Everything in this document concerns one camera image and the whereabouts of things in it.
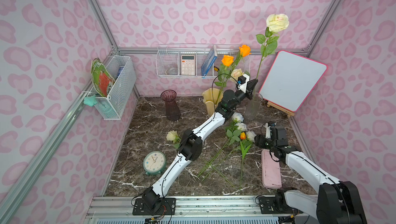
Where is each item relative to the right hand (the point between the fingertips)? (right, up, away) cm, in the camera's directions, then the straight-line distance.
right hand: (259, 136), depth 89 cm
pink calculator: (-42, +43, +6) cm, 60 cm away
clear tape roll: (-51, +40, +5) cm, 65 cm away
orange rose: (-21, +36, -3) cm, 42 cm away
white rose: (-11, +10, +12) cm, 19 cm away
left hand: (-6, +33, -9) cm, 34 cm away
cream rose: (-15, +34, -8) cm, 38 cm away
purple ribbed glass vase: (-52, +17, +7) cm, 55 cm away
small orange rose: (-9, -7, 0) cm, 11 cm away
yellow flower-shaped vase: (-29, +24, +8) cm, 39 cm away
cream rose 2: (-51, 0, +4) cm, 51 cm away
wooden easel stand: (+19, +17, +19) cm, 32 cm away
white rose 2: (-9, +4, +8) cm, 13 cm away
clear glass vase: (+1, +14, +18) cm, 23 cm away
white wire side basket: (-79, +39, -1) cm, 88 cm away
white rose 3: (-4, 0, +4) cm, 6 cm away
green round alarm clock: (-59, -13, -4) cm, 61 cm away
